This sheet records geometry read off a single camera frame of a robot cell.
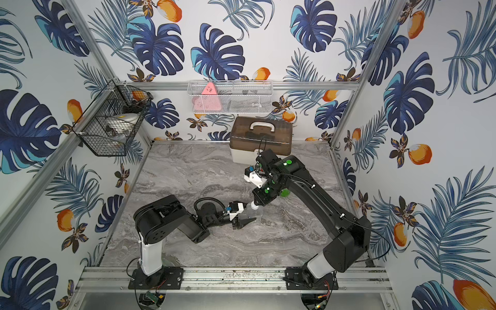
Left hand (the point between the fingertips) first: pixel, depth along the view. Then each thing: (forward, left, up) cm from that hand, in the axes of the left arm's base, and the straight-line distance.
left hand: (253, 209), depth 80 cm
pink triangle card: (+42, +24, +23) cm, 53 cm away
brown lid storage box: (+36, +3, +9) cm, 37 cm away
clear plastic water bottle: (-3, 0, +7) cm, 8 cm away
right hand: (0, -2, +8) cm, 8 cm away
